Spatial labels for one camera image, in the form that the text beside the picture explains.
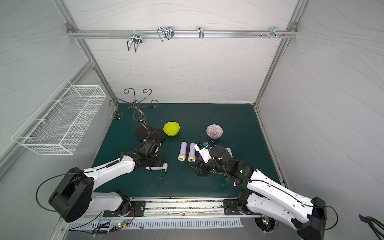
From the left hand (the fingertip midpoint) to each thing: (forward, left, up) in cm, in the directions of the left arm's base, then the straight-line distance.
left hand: (162, 161), depth 87 cm
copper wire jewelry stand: (+20, +17, 0) cm, 27 cm away
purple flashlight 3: (+2, -18, +1) cm, 18 cm away
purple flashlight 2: (+3, -12, +1) cm, 12 cm away
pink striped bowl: (+22, -33, 0) cm, 40 cm away
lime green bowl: (+24, -2, -1) cm, 24 cm away
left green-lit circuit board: (-31, +14, -2) cm, 34 cm away
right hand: (-7, -19, +16) cm, 26 cm away
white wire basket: (+3, +44, +29) cm, 53 cm away
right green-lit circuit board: (-27, -55, -4) cm, 62 cm away
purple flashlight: (-4, -2, +1) cm, 5 cm away
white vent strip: (-30, -2, -3) cm, 31 cm away
